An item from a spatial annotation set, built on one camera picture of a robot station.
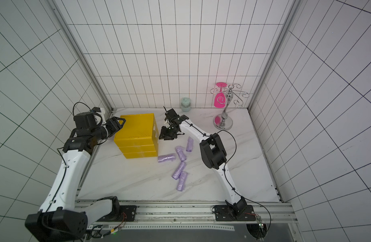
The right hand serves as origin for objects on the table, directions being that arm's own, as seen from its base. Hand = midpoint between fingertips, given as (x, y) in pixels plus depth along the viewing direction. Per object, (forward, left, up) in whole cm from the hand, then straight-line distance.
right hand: (163, 133), depth 95 cm
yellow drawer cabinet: (-13, +9, +14) cm, 21 cm away
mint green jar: (+29, -13, -1) cm, 32 cm away
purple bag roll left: (-14, -5, -5) cm, 15 cm away
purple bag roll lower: (-21, -12, -6) cm, 25 cm away
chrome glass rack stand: (+18, -42, -7) cm, 47 cm away
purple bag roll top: (-3, -18, -7) cm, 19 cm away
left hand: (-9, +16, +20) cm, 27 cm away
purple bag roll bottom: (-28, -14, -6) cm, 32 cm away
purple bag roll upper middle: (-10, -13, -6) cm, 17 cm away
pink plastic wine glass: (+23, -37, +11) cm, 45 cm away
